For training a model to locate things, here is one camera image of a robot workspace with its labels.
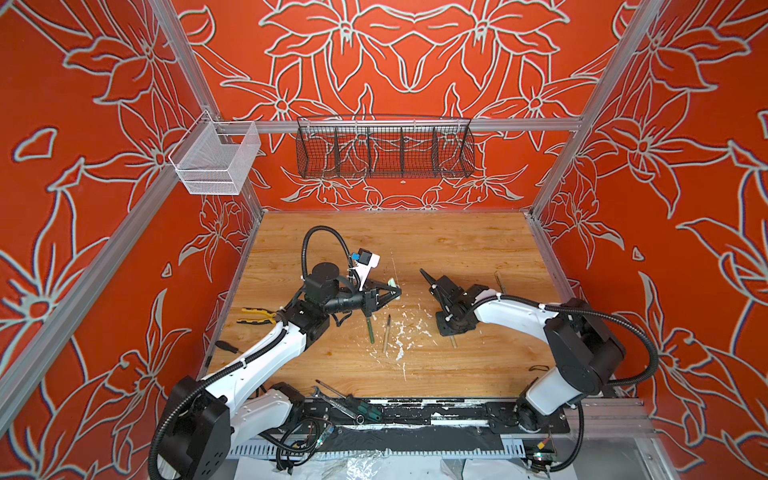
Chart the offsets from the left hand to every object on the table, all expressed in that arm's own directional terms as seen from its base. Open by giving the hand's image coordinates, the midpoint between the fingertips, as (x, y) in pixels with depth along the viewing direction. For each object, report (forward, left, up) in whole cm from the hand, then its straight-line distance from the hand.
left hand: (398, 291), depth 70 cm
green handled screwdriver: (-21, +8, -22) cm, 31 cm away
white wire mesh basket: (+40, +60, +8) cm, 73 cm away
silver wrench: (-24, +8, -23) cm, 34 cm away
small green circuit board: (-29, -36, -24) cm, 52 cm away
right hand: (+2, -14, -24) cm, 28 cm away
